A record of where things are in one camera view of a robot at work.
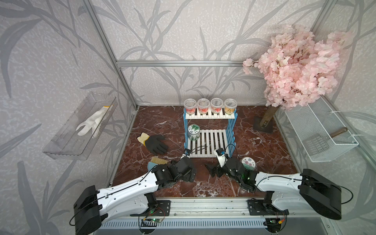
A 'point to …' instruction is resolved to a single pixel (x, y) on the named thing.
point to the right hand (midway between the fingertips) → (210, 160)
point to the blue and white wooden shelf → (210, 140)
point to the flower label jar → (249, 163)
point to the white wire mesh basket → (321, 131)
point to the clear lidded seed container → (203, 105)
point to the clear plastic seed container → (216, 105)
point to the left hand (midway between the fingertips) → (189, 170)
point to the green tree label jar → (194, 132)
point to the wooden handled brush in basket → (338, 131)
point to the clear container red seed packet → (190, 104)
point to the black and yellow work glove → (156, 144)
